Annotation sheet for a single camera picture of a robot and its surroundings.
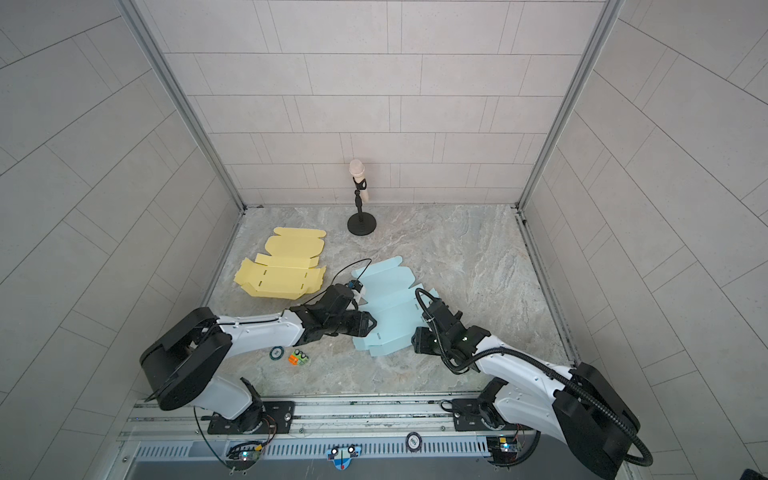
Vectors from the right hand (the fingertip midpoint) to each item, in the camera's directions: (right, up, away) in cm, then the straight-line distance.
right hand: (415, 345), depth 83 cm
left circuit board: (-39, -17, -17) cm, 46 cm away
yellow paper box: (-40, +18, +14) cm, 46 cm away
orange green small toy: (-31, -2, -4) cm, 32 cm away
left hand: (-10, +6, +3) cm, 12 cm away
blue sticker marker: (-17, -18, -17) cm, 30 cm away
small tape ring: (-38, -1, -2) cm, 38 cm away
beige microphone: (-17, +51, +8) cm, 55 cm away
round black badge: (-1, -17, -15) cm, 22 cm away
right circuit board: (+20, -18, -15) cm, 30 cm away
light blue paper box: (-6, +9, +9) cm, 14 cm away
